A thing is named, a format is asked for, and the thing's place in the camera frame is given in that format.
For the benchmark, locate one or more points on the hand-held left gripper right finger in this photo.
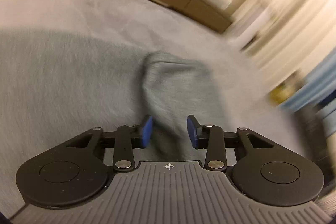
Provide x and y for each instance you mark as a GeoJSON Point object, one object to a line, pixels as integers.
{"type": "Point", "coordinates": [193, 132]}

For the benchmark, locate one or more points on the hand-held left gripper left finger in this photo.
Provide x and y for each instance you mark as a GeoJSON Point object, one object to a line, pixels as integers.
{"type": "Point", "coordinates": [147, 132]}

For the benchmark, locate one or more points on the grey sweatpants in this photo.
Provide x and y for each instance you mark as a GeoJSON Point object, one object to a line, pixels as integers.
{"type": "Point", "coordinates": [178, 82]}

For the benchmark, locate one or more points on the glass jar with tea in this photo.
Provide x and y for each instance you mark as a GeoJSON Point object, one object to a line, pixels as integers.
{"type": "Point", "coordinates": [279, 92]}

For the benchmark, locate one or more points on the blue curtain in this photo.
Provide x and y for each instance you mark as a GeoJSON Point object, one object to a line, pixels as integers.
{"type": "Point", "coordinates": [315, 82]}

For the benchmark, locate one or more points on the white curtain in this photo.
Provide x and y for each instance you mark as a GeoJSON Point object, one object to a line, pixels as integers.
{"type": "Point", "coordinates": [283, 8]}

